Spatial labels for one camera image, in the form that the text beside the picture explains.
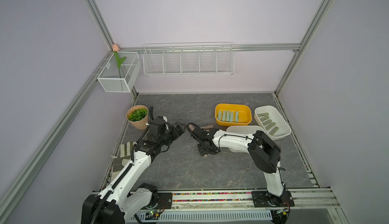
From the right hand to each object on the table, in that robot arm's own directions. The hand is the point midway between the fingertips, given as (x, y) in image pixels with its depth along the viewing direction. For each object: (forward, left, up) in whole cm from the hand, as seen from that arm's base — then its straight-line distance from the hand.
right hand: (204, 149), depth 91 cm
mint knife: (+25, -17, +1) cm, 30 cm away
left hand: (+3, +12, +17) cm, 21 cm away
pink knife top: (+17, -3, -2) cm, 18 cm away
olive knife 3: (+19, -43, 0) cm, 47 cm away
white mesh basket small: (+25, +50, +35) cm, 66 cm away
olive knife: (+24, -40, +2) cm, 47 cm away
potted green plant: (+17, +41, +11) cm, 46 cm away
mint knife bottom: (+24, -15, +1) cm, 28 cm away
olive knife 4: (+17, -45, -1) cm, 49 cm away
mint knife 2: (+24, -23, +1) cm, 33 cm away
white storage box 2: (+22, -47, 0) cm, 52 cm away
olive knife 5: (+13, -47, -1) cm, 48 cm away
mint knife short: (+24, -20, +1) cm, 31 cm away
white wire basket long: (+56, +10, +26) cm, 63 cm away
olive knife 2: (+23, -43, 0) cm, 49 cm away
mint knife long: (+25, -11, +1) cm, 27 cm away
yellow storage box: (+27, -30, 0) cm, 40 cm away
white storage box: (+12, -26, +3) cm, 28 cm away
